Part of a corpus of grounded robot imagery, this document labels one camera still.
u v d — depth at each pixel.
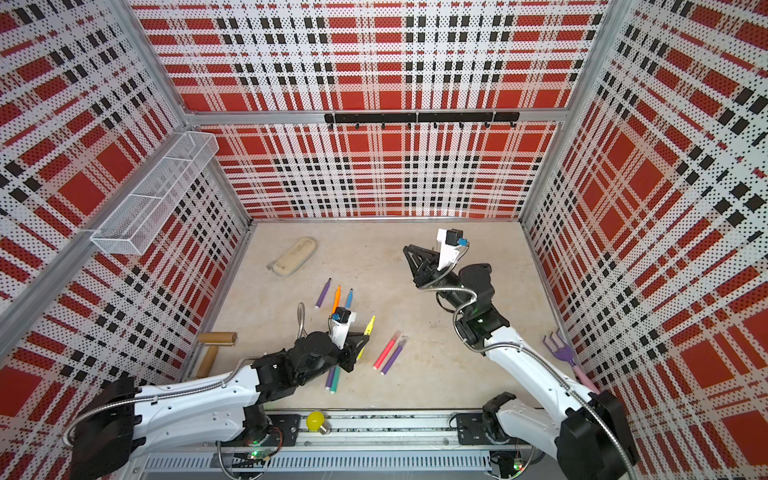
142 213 0.72
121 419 0.42
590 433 0.39
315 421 0.73
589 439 0.38
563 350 0.88
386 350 0.86
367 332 0.78
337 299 0.98
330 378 0.82
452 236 0.60
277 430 0.73
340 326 0.67
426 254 0.65
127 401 0.43
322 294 0.99
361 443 0.74
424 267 0.62
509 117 0.86
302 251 1.08
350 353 0.66
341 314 0.67
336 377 0.82
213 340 0.92
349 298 0.99
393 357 0.86
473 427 0.74
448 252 0.62
